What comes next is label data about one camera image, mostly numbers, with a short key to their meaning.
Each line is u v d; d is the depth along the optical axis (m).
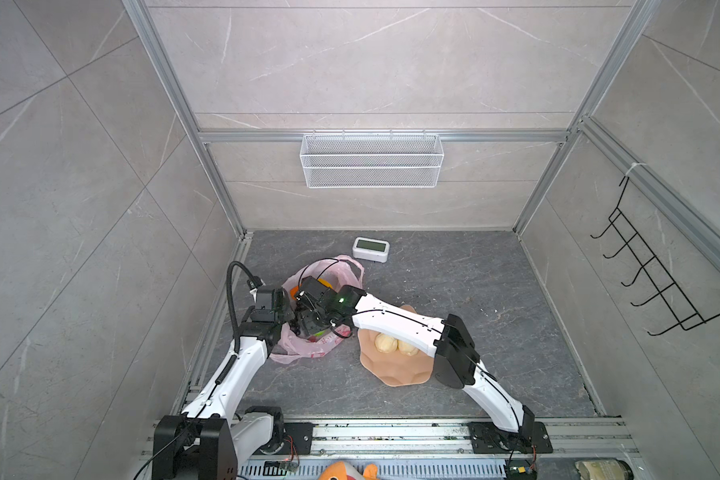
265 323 0.64
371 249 1.08
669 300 0.64
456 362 0.54
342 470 0.64
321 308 0.63
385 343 0.83
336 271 0.93
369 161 1.01
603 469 0.66
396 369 0.84
